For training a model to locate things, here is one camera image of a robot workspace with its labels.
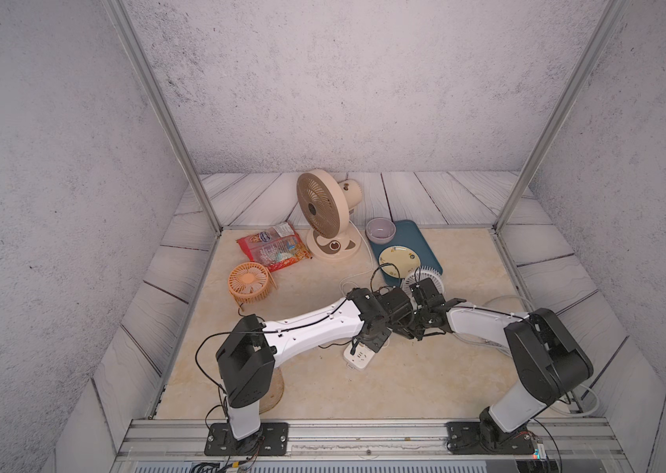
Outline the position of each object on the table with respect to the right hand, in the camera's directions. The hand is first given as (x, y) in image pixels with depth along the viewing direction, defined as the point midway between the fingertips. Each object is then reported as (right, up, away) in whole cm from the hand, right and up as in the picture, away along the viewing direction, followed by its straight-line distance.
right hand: (390, 329), depth 91 cm
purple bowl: (0, +32, +25) cm, 40 cm away
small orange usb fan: (-44, +14, +4) cm, 46 cm away
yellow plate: (+7, +20, +20) cm, 29 cm away
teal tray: (+11, +30, +28) cm, 42 cm away
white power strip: (-9, -6, -6) cm, 13 cm away
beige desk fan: (-20, +38, +3) cm, 43 cm away
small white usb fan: (+9, +17, +3) cm, 19 cm away
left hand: (-6, 0, -11) cm, 13 cm away
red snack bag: (-39, +25, +17) cm, 49 cm away
